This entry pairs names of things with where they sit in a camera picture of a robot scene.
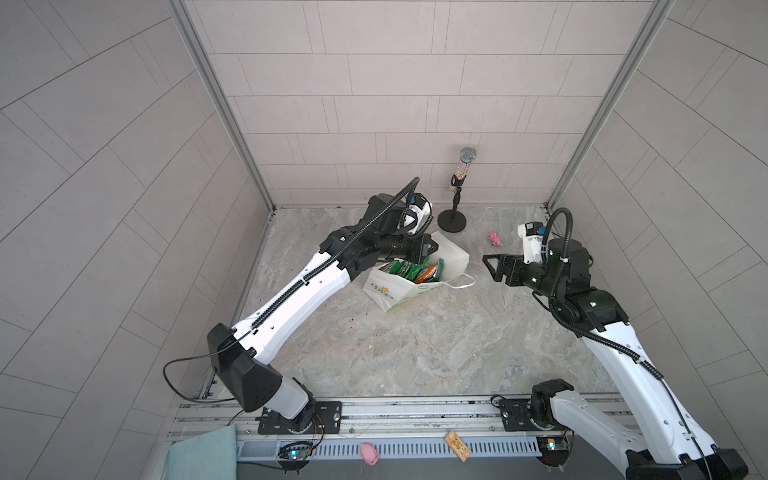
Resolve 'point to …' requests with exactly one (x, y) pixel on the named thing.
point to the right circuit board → (553, 451)
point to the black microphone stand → (453, 220)
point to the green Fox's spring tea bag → (404, 269)
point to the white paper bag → (394, 292)
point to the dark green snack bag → (440, 270)
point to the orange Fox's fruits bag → (427, 274)
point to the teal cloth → (209, 456)
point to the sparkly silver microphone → (467, 155)
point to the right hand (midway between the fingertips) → (492, 258)
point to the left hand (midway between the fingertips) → (446, 246)
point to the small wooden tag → (459, 446)
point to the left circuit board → (293, 456)
